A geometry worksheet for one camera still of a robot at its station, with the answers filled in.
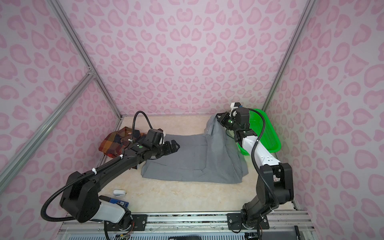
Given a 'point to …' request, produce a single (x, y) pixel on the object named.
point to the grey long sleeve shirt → (213, 157)
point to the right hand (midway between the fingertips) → (216, 113)
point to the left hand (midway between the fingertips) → (175, 146)
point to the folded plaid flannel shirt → (113, 143)
